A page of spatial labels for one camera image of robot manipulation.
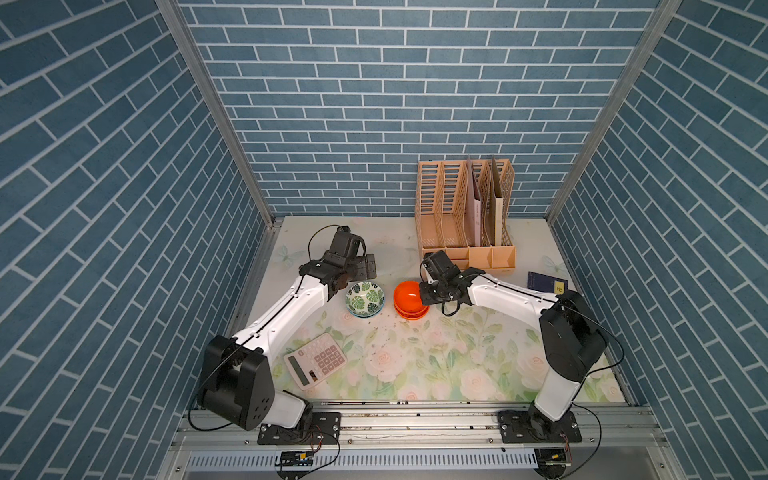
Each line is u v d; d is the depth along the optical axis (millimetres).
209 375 426
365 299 955
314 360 825
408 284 911
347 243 637
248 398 408
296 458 719
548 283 1029
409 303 896
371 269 782
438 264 716
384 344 886
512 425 737
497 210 902
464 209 1042
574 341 476
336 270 597
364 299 955
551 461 706
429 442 737
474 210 890
